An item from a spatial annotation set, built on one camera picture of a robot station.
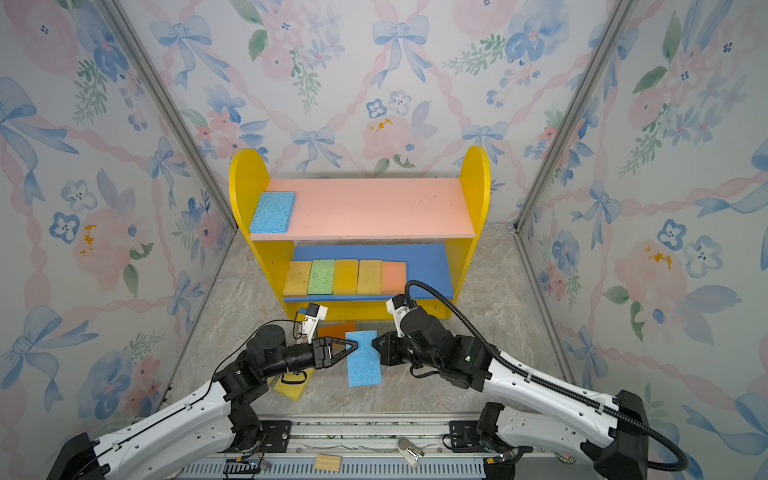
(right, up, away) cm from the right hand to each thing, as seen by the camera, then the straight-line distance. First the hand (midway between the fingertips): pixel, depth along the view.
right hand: (370, 342), depth 69 cm
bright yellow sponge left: (-21, -16, +11) cm, 29 cm away
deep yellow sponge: (-8, +15, +16) cm, 23 cm away
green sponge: (-15, +13, +16) cm, 26 cm away
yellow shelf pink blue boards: (-9, +25, +45) cm, 52 cm away
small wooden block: (-10, -29, +1) cm, 30 cm away
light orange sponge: (+6, +14, +15) cm, 21 cm away
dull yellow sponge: (-22, +13, +16) cm, 30 cm away
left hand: (-3, -1, -1) cm, 4 cm away
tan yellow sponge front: (-1, +14, +16) cm, 22 cm away
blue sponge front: (-1, -5, -2) cm, 5 cm away
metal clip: (+9, -26, +1) cm, 28 cm away
